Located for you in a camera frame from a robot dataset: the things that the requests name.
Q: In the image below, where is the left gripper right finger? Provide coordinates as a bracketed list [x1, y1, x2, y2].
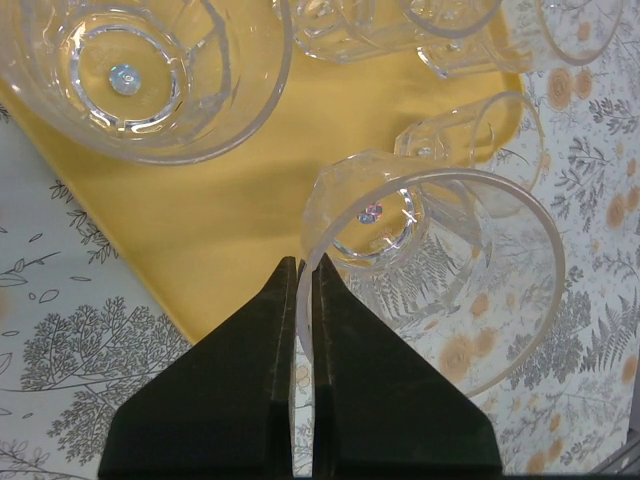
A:
[312, 257, 503, 479]

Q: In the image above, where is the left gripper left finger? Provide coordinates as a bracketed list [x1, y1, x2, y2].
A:
[98, 257, 297, 479]

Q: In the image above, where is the small clear glass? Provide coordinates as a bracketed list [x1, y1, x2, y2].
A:
[394, 91, 545, 191]

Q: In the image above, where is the yellow plastic tray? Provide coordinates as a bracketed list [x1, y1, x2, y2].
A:
[1, 49, 521, 350]

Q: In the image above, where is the floral patterned table mat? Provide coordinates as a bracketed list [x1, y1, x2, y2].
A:
[1, 1, 639, 479]

